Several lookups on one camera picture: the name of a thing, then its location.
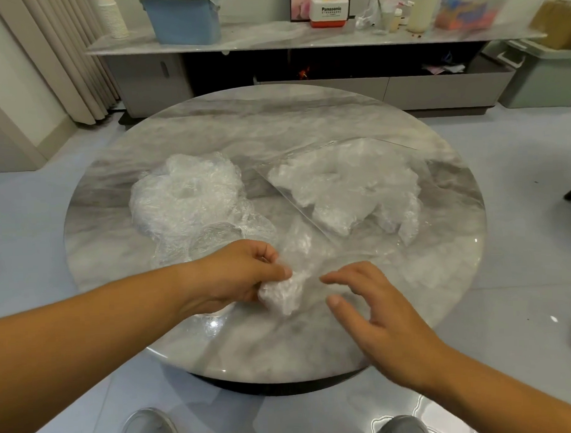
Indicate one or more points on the person's right hand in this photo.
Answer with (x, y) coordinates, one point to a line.
(392, 332)

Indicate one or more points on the person's left hand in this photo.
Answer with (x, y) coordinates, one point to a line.
(227, 272)

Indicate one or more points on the single clear plastic cover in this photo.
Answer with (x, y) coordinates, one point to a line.
(290, 289)

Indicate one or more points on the pile of clear plastic caps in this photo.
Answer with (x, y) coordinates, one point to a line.
(187, 203)

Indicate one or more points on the clear bag of caps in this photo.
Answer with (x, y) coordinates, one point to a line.
(355, 188)

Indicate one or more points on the clear plastic bag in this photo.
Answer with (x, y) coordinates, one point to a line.
(424, 162)

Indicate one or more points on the person's left forearm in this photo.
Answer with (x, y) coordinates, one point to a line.
(75, 357)

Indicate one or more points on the blue storage box white lid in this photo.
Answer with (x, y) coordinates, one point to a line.
(180, 17)

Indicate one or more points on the green storage bin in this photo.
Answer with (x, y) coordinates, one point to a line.
(540, 74)

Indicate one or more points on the grey sneaker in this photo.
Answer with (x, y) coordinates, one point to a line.
(149, 429)
(402, 428)

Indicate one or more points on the black table base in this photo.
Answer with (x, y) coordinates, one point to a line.
(273, 383)

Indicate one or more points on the long grey low cabinet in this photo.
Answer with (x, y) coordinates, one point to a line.
(145, 79)

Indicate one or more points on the beige curtain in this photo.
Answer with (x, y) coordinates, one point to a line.
(60, 53)

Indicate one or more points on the red and white box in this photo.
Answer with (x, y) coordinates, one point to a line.
(329, 12)

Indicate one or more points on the pink framed picture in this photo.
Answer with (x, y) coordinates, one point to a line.
(300, 2)

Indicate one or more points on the stack of paper cups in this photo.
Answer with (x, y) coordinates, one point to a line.
(111, 14)

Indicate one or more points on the crumpled clear wrapper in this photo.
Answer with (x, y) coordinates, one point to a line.
(369, 15)

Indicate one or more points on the small white cup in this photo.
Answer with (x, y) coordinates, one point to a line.
(393, 21)

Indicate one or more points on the cream paper roll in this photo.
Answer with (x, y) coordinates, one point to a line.
(424, 5)

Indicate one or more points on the clear container colourful contents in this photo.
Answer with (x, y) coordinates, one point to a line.
(470, 9)

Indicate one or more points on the brown cardboard box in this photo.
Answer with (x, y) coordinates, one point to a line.
(557, 22)

